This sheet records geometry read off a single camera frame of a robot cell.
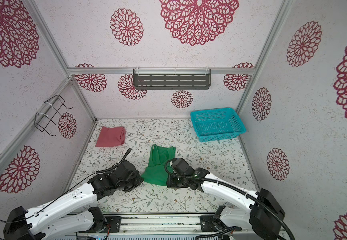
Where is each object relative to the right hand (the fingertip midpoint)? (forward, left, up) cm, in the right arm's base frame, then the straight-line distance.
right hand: (165, 181), depth 77 cm
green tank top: (+6, +6, -4) cm, 9 cm away
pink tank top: (+35, +42, -6) cm, 55 cm away
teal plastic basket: (+52, -36, -11) cm, 64 cm away
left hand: (0, +11, 0) cm, 11 cm away
